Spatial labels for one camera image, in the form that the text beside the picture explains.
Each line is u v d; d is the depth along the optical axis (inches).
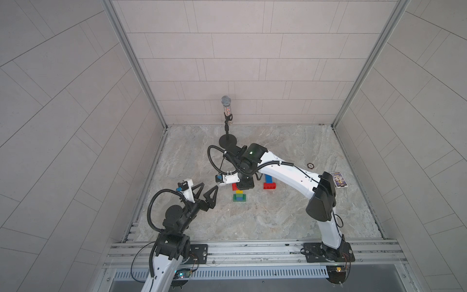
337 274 26.8
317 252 28.0
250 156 21.4
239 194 31.7
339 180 35.8
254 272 26.8
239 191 29.7
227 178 26.3
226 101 33.5
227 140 42.4
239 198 32.7
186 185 25.6
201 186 30.1
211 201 26.3
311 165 38.9
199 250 28.3
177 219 22.1
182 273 25.6
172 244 22.4
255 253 28.6
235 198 32.5
